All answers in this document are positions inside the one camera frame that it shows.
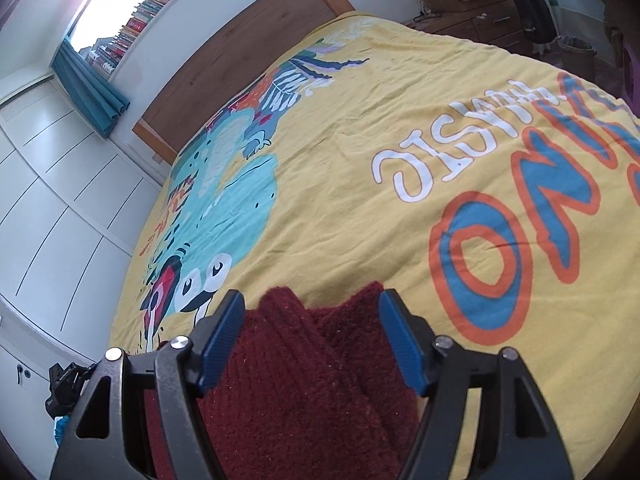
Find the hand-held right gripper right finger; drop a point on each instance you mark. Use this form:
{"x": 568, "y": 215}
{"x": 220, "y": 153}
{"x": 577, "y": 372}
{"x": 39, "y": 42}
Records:
{"x": 400, "y": 340}

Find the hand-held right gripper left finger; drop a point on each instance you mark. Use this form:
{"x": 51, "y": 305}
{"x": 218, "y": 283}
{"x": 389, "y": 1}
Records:
{"x": 222, "y": 340}

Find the dark red knitted sweater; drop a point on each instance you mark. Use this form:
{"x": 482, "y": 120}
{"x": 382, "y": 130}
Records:
{"x": 300, "y": 385}

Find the person's left hand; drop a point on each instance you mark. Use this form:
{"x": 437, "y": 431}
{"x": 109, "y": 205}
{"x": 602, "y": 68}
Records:
{"x": 61, "y": 427}

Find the white wardrobe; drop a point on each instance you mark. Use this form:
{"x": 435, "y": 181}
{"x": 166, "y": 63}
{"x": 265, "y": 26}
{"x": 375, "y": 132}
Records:
{"x": 65, "y": 200}

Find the yellow printed blanket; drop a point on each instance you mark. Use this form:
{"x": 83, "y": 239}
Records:
{"x": 375, "y": 135}

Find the wooden headboard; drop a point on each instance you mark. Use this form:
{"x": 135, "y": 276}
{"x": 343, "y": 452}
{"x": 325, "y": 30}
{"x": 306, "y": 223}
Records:
{"x": 225, "y": 60}

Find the teal curtain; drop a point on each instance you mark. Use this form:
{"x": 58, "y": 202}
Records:
{"x": 92, "y": 90}

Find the low wooden nightstand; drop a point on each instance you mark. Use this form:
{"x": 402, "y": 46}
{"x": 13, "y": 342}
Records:
{"x": 480, "y": 22}

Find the wicker basket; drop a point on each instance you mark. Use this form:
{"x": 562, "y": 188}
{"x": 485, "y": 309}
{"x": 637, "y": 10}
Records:
{"x": 576, "y": 55}

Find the row of books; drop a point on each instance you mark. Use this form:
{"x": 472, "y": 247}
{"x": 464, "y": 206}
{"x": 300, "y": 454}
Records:
{"x": 145, "y": 10}

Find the purple stool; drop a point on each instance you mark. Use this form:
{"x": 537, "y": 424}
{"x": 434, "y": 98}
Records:
{"x": 631, "y": 72}

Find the glass window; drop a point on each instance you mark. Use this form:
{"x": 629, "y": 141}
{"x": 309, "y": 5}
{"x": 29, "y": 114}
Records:
{"x": 110, "y": 2}

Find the black bag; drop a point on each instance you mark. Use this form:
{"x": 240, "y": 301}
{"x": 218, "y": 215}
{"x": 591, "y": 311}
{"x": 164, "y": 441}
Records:
{"x": 532, "y": 7}

